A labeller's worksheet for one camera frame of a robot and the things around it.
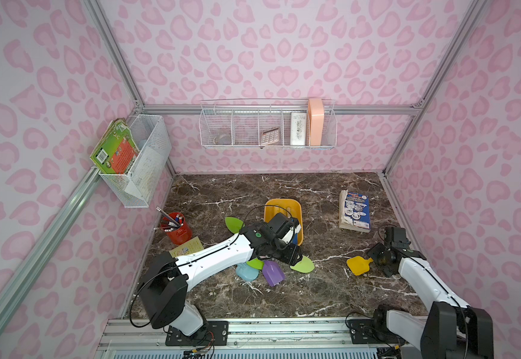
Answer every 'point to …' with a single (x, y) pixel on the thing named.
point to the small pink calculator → (270, 136)
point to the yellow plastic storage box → (290, 207)
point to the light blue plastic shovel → (247, 273)
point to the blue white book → (354, 212)
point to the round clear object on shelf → (222, 139)
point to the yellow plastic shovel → (359, 265)
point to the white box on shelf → (298, 129)
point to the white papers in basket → (148, 162)
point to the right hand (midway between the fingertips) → (374, 253)
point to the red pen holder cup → (177, 228)
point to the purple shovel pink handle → (272, 273)
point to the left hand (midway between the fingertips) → (298, 253)
